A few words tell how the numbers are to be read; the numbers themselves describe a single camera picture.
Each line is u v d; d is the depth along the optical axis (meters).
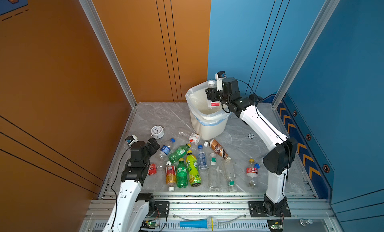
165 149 0.89
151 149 0.71
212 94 0.72
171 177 0.79
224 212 0.73
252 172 0.81
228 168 0.87
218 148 0.89
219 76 0.70
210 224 0.66
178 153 0.89
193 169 0.81
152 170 0.82
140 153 0.59
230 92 0.61
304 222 0.68
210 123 0.79
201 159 0.85
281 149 0.48
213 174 0.81
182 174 0.81
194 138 0.94
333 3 0.71
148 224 0.70
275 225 0.71
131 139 0.68
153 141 0.74
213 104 0.79
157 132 0.99
